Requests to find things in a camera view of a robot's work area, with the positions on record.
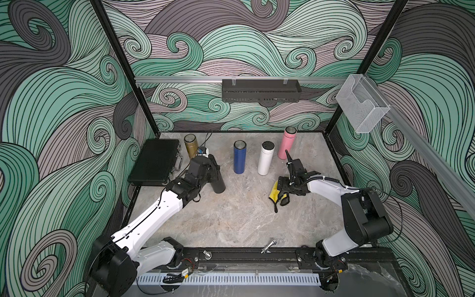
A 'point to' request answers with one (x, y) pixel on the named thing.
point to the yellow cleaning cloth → (274, 195)
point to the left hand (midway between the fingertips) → (213, 165)
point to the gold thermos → (191, 144)
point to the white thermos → (266, 157)
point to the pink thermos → (287, 142)
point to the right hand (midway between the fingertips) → (284, 187)
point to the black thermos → (217, 183)
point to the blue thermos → (239, 156)
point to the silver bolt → (266, 250)
